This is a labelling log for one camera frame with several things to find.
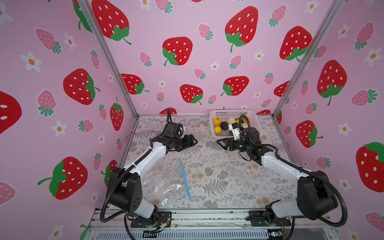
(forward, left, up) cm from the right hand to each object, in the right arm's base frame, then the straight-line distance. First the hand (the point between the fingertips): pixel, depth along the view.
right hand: (219, 140), depth 83 cm
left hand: (-1, +15, -2) cm, 15 cm away
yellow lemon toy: (+21, 0, -14) cm, 25 cm away
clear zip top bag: (-21, +29, -19) cm, 40 cm away
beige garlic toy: (+25, -8, -9) cm, 28 cm away
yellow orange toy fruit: (+27, +1, -14) cm, 31 cm away
